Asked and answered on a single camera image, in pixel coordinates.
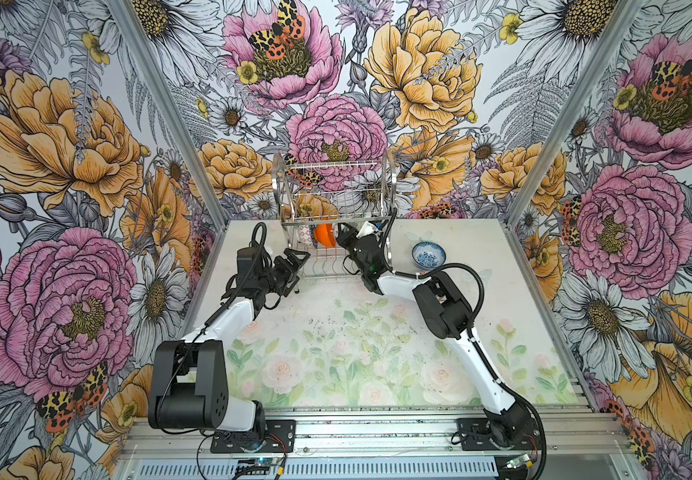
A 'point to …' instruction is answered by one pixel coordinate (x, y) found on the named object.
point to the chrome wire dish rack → (313, 198)
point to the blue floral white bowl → (429, 254)
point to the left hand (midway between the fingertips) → (307, 271)
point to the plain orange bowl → (323, 234)
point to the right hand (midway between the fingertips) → (337, 226)
